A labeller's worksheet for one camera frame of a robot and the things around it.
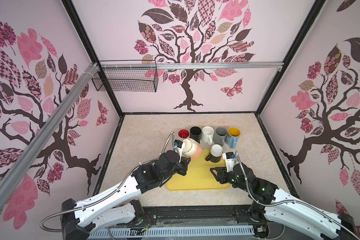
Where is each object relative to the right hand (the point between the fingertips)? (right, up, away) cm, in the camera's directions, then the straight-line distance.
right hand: (211, 168), depth 75 cm
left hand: (-12, +4, -5) cm, 14 cm away
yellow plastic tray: (-5, -9, +14) cm, 17 cm away
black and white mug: (+5, +6, +11) cm, 13 cm away
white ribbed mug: (+1, +15, +24) cm, 28 cm away
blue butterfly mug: (+17, +15, +19) cm, 30 cm away
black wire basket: (-52, +54, +20) cm, 78 cm away
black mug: (-7, +17, +22) cm, 28 cm away
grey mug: (+9, +14, +20) cm, 26 cm away
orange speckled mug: (-11, +12, -10) cm, 19 cm away
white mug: (-15, +17, +27) cm, 35 cm away
